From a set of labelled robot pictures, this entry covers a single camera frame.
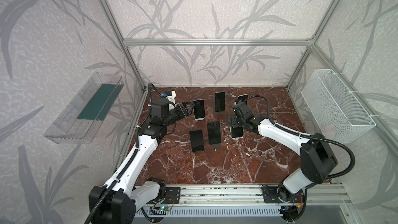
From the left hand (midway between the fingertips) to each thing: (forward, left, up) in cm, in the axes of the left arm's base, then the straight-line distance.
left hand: (192, 102), depth 75 cm
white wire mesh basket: (-12, -61, +7) cm, 63 cm away
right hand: (+4, -24, -16) cm, 29 cm away
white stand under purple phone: (+7, -2, -28) cm, 29 cm away
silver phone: (+15, -29, -14) cm, 35 cm away
